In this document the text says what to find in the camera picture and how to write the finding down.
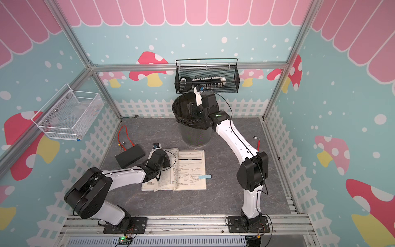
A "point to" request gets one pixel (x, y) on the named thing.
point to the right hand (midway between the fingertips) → (191, 104)
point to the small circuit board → (124, 240)
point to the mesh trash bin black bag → (195, 124)
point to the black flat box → (127, 157)
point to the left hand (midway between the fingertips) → (167, 159)
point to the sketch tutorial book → (187, 171)
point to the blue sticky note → (204, 176)
